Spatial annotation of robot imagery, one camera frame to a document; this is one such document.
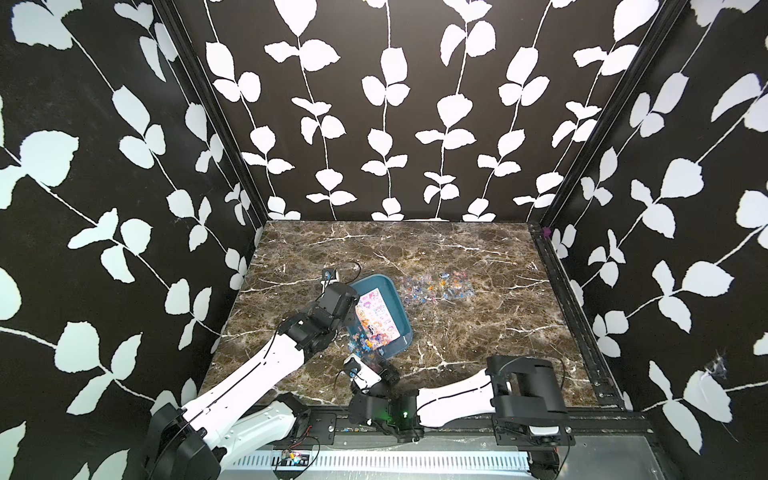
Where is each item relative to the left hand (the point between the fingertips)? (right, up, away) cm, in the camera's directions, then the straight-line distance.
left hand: (346, 299), depth 81 cm
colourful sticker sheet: (+8, -7, +6) cm, 12 cm away
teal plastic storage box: (+12, +2, +4) cm, 13 cm away
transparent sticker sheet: (+3, -13, +1) cm, 14 cm away
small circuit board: (-11, -36, -11) cm, 40 cm away
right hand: (+5, -16, -2) cm, 17 cm away
